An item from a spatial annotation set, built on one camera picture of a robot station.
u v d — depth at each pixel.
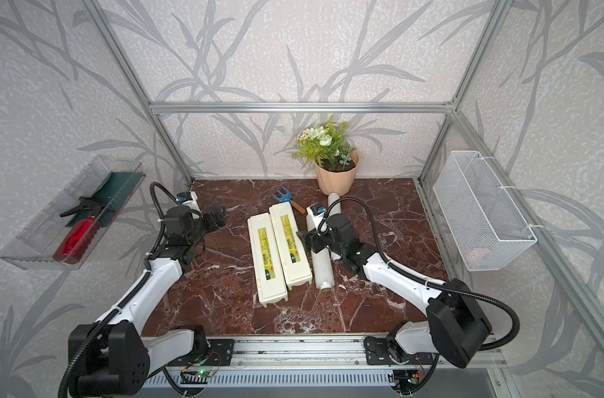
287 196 1.13
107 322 0.41
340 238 0.62
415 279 0.48
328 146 0.92
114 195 0.73
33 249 0.58
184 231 0.63
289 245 0.89
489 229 0.60
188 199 0.72
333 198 1.08
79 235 0.60
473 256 0.72
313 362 0.73
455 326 0.41
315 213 0.70
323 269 0.87
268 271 0.82
